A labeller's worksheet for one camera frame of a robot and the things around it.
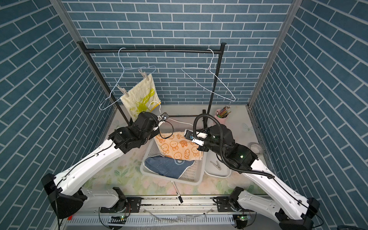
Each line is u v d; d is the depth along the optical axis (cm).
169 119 65
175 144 83
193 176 83
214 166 87
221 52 64
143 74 79
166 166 82
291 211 38
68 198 40
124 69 68
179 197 77
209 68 72
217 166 87
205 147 58
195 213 72
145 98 87
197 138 52
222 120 100
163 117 62
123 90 70
